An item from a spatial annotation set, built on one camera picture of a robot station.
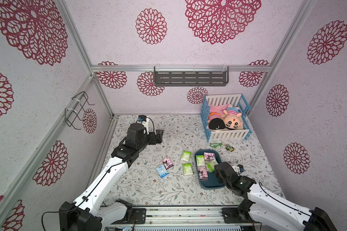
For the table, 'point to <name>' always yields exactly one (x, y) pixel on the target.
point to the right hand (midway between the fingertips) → (215, 166)
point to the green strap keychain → (216, 145)
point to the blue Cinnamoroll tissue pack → (162, 171)
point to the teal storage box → (213, 182)
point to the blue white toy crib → (237, 99)
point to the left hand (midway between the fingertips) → (156, 132)
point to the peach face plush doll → (231, 117)
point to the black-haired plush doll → (216, 123)
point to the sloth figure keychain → (229, 147)
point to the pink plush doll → (216, 111)
